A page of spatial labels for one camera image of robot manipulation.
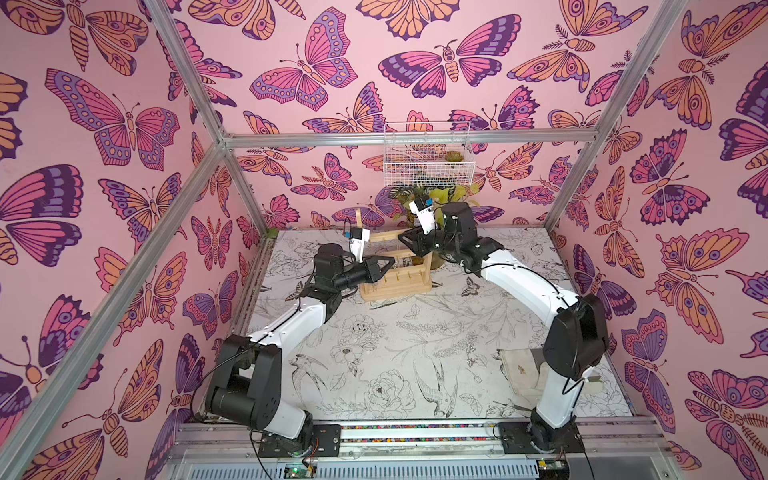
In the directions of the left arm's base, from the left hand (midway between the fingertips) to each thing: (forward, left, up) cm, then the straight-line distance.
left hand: (398, 260), depth 80 cm
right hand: (+8, -2, +3) cm, 9 cm away
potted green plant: (+25, -13, +2) cm, 28 cm away
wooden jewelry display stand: (+8, -5, -16) cm, 19 cm away
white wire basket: (+42, -11, +2) cm, 44 cm away
